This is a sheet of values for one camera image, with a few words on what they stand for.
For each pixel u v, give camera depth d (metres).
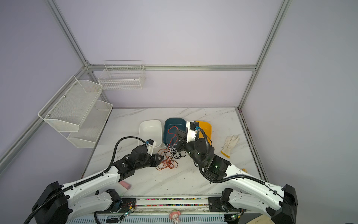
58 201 0.40
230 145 0.95
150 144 0.74
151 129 1.02
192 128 0.55
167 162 0.88
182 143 0.55
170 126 1.08
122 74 0.95
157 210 0.73
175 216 0.68
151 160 0.70
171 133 1.06
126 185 0.78
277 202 0.40
